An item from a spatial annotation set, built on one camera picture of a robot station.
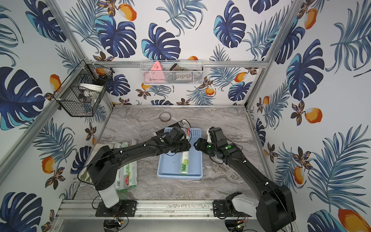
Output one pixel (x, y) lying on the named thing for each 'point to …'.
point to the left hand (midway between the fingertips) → (189, 144)
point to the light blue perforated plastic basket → (168, 166)
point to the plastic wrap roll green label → (184, 163)
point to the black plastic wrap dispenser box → (183, 123)
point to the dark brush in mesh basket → (181, 73)
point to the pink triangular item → (155, 76)
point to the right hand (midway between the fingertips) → (198, 145)
